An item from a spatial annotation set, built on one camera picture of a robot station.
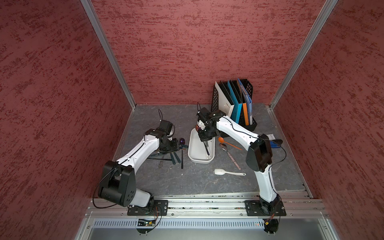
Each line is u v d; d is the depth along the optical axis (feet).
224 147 3.18
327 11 2.38
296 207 2.50
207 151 2.78
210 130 2.47
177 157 3.02
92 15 2.41
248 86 3.29
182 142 3.19
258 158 1.70
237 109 2.74
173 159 3.02
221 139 3.19
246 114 2.94
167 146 2.40
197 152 2.96
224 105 2.80
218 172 2.85
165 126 2.28
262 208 2.16
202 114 2.38
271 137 3.34
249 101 2.74
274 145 3.30
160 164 2.94
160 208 2.45
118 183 1.39
